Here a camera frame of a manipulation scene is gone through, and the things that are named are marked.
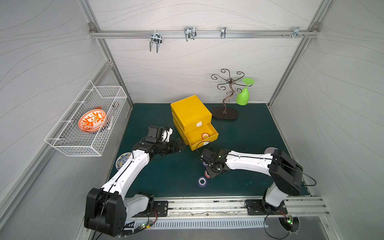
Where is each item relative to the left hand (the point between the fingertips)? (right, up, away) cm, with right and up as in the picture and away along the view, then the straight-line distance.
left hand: (180, 147), depth 80 cm
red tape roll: (+14, +5, +13) cm, 20 cm away
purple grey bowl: (+54, -4, +10) cm, 55 cm away
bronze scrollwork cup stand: (+30, +20, +34) cm, 50 cm away
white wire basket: (-44, +8, -21) cm, 49 cm away
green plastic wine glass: (+39, +29, +15) cm, 51 cm away
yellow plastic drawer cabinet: (+7, +15, +3) cm, 16 cm away
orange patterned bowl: (-39, +15, -13) cm, 43 cm away
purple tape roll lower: (+12, -20, +2) cm, 23 cm away
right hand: (+18, -14, +5) cm, 24 cm away
